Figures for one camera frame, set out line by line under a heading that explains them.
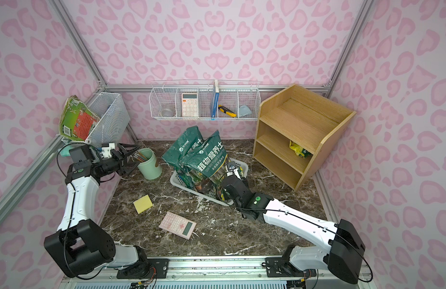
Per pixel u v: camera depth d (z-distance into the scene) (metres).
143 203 0.93
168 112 0.96
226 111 0.98
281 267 0.73
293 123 0.84
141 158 0.93
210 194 0.95
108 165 0.66
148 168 0.94
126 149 0.73
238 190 0.55
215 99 0.86
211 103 1.04
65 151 0.62
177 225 0.84
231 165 0.65
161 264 0.75
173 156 0.78
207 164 0.81
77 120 0.73
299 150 0.88
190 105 0.94
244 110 1.00
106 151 0.72
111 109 0.82
